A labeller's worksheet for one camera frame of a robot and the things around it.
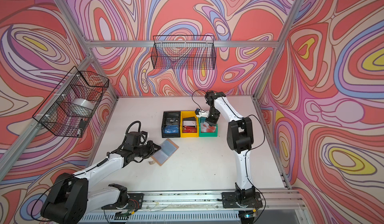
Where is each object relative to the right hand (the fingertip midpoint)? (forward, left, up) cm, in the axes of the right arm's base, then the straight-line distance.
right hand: (214, 125), depth 95 cm
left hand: (-14, +32, 0) cm, 35 cm away
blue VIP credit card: (+1, +29, -5) cm, 29 cm away
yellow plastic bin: (+10, +17, 0) cm, 19 cm away
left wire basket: (-6, +71, +28) cm, 76 cm away
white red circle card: (0, +6, -3) cm, 6 cm away
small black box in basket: (-11, +68, +20) cm, 72 cm away
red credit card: (0, +17, -5) cm, 18 cm away
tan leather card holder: (-12, +30, -6) cm, 33 cm away
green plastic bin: (-5, +6, -3) cm, 8 cm away
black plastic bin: (+10, +30, -4) cm, 32 cm away
